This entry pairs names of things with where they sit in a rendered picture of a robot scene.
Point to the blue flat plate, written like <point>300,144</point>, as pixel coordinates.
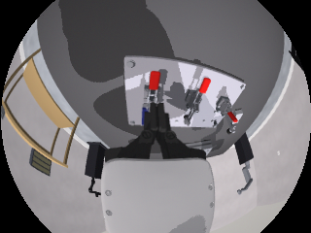
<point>143,111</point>

